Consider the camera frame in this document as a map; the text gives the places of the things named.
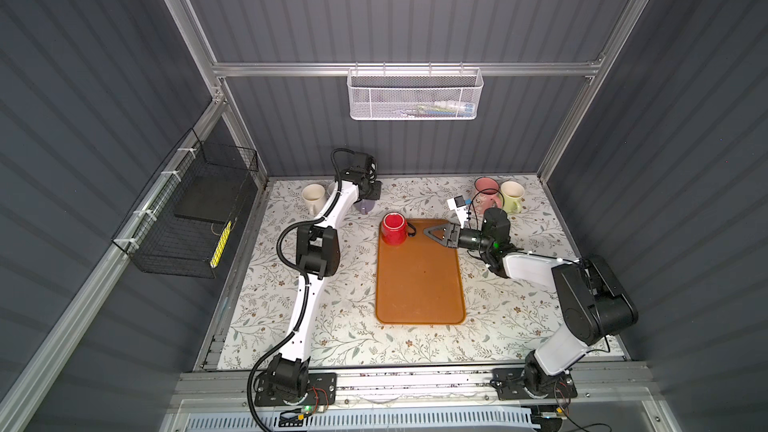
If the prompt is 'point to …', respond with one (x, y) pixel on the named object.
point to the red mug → (394, 228)
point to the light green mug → (513, 193)
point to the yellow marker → (220, 245)
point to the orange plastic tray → (418, 282)
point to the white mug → (314, 198)
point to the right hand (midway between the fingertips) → (429, 237)
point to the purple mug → (365, 206)
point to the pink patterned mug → (487, 194)
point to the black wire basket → (186, 222)
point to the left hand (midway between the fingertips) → (371, 189)
